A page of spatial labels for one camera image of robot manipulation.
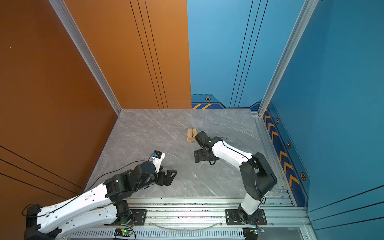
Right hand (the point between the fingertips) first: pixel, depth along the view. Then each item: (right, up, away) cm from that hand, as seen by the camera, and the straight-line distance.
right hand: (202, 158), depth 89 cm
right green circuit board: (+23, -31, -19) cm, 43 cm away
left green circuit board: (-38, -31, -19) cm, 53 cm away
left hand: (-16, -2, -16) cm, 23 cm away
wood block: (-8, +14, +10) cm, 19 cm away
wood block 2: (-5, +15, +10) cm, 19 cm away
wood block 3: (-8, +11, +10) cm, 16 cm away
